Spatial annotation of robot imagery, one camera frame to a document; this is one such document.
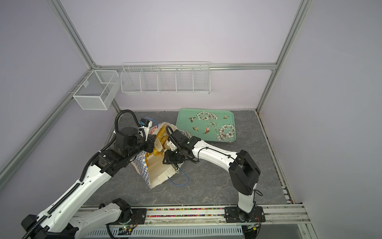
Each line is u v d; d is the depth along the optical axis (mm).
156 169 829
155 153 936
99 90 993
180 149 620
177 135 652
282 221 734
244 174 460
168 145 771
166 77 990
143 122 602
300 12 716
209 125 1119
